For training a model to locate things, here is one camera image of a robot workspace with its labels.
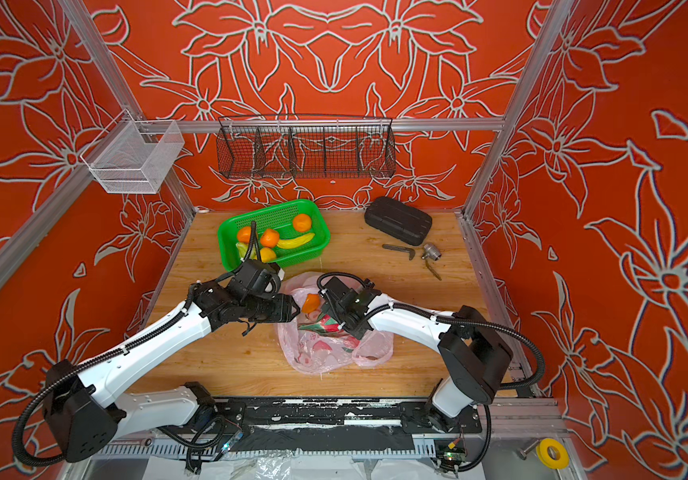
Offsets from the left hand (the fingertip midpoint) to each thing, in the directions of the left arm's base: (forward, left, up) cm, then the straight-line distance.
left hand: (293, 309), depth 76 cm
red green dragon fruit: (0, -8, -9) cm, 12 cm away
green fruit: (+26, +23, -8) cm, 36 cm away
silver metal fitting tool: (+31, -43, -12) cm, 54 cm away
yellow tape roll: (-26, -61, -14) cm, 68 cm away
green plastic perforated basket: (+43, +14, -11) cm, 46 cm away
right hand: (+3, -9, -9) cm, 13 cm away
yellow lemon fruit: (+25, +15, -10) cm, 30 cm away
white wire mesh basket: (+41, +56, +17) cm, 71 cm away
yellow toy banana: (+32, +7, -12) cm, 35 cm away
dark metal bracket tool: (+32, -36, -14) cm, 51 cm away
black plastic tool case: (+41, -31, -8) cm, 52 cm away
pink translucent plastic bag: (-7, -6, -11) cm, 15 cm away
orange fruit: (+40, +5, -10) cm, 42 cm away
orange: (+34, +25, -10) cm, 43 cm away
